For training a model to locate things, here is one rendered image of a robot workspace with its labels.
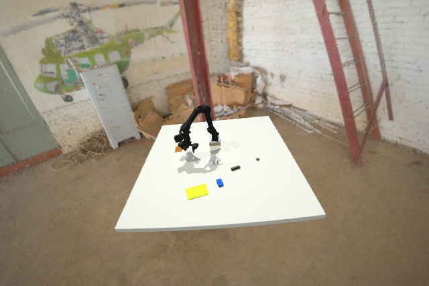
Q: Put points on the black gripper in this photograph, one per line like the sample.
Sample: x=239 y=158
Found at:
x=194 y=146

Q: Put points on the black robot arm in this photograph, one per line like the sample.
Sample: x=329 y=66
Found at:
x=185 y=127

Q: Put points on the yellow flat rectangular plate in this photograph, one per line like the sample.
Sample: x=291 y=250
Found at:
x=196 y=191

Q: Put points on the small blue block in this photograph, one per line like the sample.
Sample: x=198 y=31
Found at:
x=220 y=182

